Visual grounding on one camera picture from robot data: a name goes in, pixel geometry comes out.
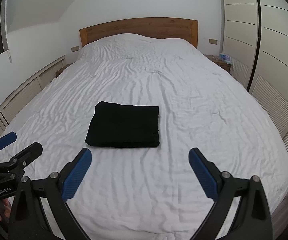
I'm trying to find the wooden left nightstand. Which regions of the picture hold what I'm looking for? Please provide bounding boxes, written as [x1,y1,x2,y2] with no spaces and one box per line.
[55,64,71,77]

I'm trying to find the wooden headboard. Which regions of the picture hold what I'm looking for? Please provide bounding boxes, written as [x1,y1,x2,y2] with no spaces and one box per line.
[79,17,198,48]

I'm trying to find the wooden right nightstand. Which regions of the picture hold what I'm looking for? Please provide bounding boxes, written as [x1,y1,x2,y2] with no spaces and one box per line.
[205,54,231,72]

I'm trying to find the white louvred wardrobe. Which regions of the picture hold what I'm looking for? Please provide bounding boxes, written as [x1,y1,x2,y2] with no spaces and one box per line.
[222,0,288,152]

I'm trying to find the wooden nightstand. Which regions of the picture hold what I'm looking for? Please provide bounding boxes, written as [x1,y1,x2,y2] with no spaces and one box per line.
[205,54,231,72]
[55,64,71,77]

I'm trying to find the low white radiator cabinet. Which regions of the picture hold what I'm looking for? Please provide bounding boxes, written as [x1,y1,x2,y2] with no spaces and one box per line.
[0,55,67,136]

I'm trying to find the black pants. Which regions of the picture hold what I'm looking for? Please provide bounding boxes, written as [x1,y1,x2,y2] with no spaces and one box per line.
[85,101,160,148]

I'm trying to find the beige wall switch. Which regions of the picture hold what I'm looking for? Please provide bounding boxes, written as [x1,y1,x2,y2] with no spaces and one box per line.
[209,38,218,44]
[71,46,79,52]

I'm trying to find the beige wall switch left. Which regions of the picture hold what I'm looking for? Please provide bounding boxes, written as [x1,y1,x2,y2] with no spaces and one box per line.
[71,46,79,52]

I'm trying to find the beige wall switch right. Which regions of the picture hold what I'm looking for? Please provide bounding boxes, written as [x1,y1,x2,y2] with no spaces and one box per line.
[209,38,218,44]

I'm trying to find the white bed duvet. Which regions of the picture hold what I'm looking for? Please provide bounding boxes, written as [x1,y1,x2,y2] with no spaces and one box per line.
[0,34,288,239]

